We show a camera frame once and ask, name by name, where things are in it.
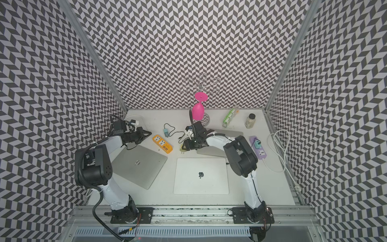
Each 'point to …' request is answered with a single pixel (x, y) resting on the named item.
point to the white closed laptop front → (201, 176)
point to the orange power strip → (166, 147)
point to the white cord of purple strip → (298, 187)
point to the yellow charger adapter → (181, 149)
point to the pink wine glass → (198, 108)
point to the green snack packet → (228, 117)
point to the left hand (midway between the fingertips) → (151, 133)
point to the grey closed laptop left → (140, 165)
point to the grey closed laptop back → (208, 150)
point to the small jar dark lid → (250, 121)
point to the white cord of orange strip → (136, 115)
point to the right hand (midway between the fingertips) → (186, 148)
